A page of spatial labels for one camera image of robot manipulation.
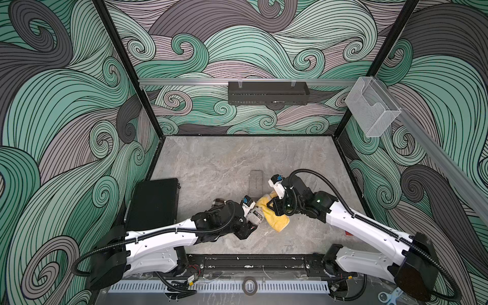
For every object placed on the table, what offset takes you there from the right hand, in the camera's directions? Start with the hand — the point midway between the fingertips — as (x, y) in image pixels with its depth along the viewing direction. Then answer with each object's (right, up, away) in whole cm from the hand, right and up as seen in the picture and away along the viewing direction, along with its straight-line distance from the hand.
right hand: (266, 206), depth 76 cm
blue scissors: (+43, -30, -11) cm, 53 cm away
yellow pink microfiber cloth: (+3, -4, -6) cm, 8 cm away
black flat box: (-52, -1, +10) cm, 53 cm away
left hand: (-6, -5, -2) cm, 8 cm away
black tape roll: (-5, -26, -8) cm, 28 cm away
